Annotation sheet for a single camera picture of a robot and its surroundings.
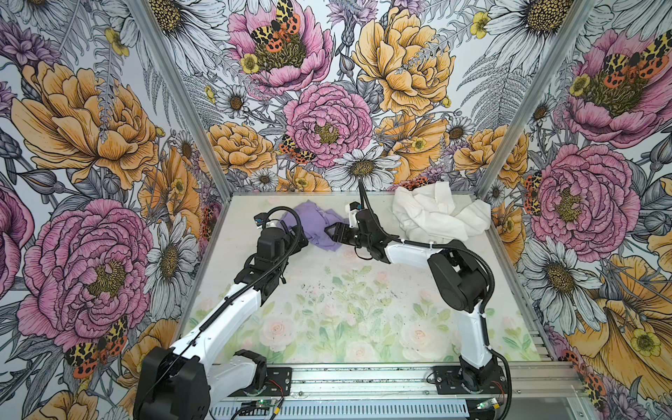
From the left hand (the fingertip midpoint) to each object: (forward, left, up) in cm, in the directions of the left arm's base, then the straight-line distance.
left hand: (291, 238), depth 84 cm
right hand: (+7, -12, -8) cm, 16 cm away
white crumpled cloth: (+22, -52, -13) cm, 58 cm away
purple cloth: (+18, -5, -12) cm, 22 cm away
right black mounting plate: (-37, -45, -17) cm, 61 cm away
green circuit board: (-41, +5, -18) cm, 45 cm away
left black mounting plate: (-36, +2, -17) cm, 40 cm away
